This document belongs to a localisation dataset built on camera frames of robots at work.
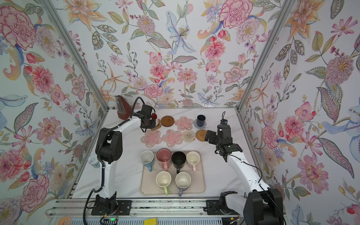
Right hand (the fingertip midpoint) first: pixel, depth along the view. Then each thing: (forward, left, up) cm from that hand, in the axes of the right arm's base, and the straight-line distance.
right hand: (214, 133), depth 86 cm
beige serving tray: (-27, +38, -15) cm, 49 cm away
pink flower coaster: (+20, +19, -15) cm, 31 cm away
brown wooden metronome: (+24, +65, -5) cm, 69 cm away
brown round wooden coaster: (+22, +32, -15) cm, 42 cm away
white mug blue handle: (-12, +41, -11) cm, 44 cm away
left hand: (+14, +41, -10) cm, 44 cm away
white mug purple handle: (-24, +18, -16) cm, 34 cm away
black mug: (-13, +21, -8) cm, 26 cm away
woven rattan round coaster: (+10, +6, -16) cm, 20 cm away
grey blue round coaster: (+19, +10, -15) cm, 27 cm away
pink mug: (-11, +30, -10) cm, 34 cm away
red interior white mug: (+18, +41, -6) cm, 45 cm away
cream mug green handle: (-24, +30, -13) cm, 40 cm away
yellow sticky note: (-44, +32, -12) cm, 56 cm away
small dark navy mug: (+18, +7, -8) cm, 21 cm away
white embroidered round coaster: (+8, +15, -16) cm, 23 cm away
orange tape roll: (-46, +77, -15) cm, 90 cm away
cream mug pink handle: (-12, +12, -9) cm, 19 cm away
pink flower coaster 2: (+7, +27, -16) cm, 32 cm away
